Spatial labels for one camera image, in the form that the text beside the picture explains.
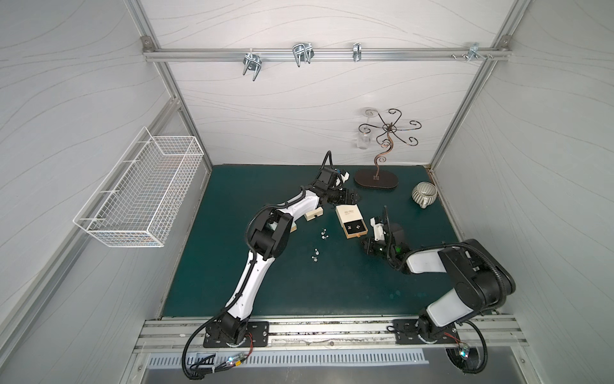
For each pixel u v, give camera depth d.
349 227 0.96
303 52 0.76
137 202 0.68
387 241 0.75
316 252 0.91
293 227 0.96
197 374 0.69
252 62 0.78
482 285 0.45
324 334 0.75
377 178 1.15
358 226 0.96
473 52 0.77
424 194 1.07
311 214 1.00
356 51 0.78
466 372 0.68
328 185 0.84
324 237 0.96
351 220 0.95
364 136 1.02
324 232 0.98
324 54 0.80
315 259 0.90
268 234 0.62
